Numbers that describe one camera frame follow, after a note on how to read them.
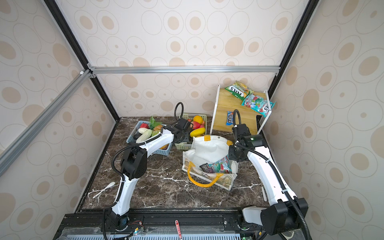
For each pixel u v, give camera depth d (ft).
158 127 3.38
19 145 1.77
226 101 2.73
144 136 3.18
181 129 2.55
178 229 2.34
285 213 1.24
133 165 1.87
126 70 3.01
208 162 3.10
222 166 2.76
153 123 3.31
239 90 2.73
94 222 2.47
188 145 3.00
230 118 3.18
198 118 3.59
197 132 3.34
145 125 3.45
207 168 2.93
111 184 2.82
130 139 3.26
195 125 3.47
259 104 2.55
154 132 3.22
